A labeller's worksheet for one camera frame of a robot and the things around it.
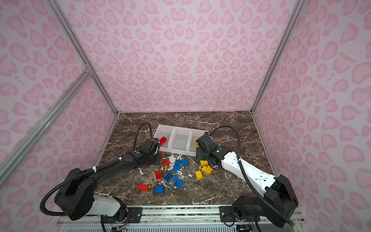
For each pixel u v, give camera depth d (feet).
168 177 2.81
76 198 1.37
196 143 2.15
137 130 3.61
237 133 3.52
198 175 2.76
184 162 3.02
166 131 3.62
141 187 2.68
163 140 3.29
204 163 2.94
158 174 2.82
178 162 2.95
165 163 3.05
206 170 2.90
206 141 2.03
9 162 1.68
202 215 2.46
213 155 1.84
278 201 1.30
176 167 2.96
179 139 3.31
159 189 2.62
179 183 2.74
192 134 3.21
